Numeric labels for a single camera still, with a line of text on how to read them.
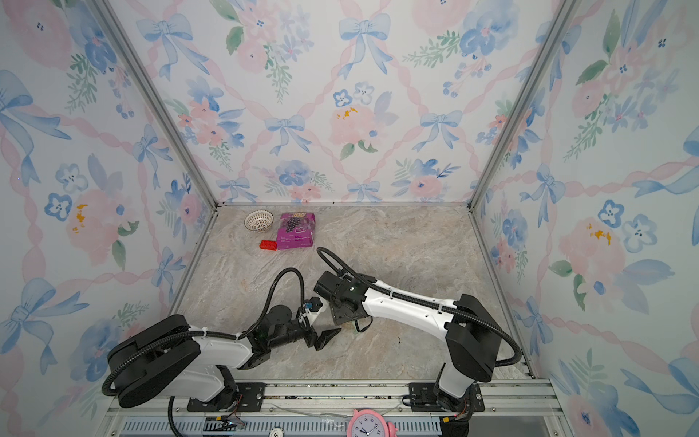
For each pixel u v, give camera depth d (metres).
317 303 0.71
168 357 0.44
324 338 0.73
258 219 1.13
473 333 0.43
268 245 1.04
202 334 0.51
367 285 0.55
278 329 0.65
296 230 1.03
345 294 0.57
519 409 0.75
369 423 0.69
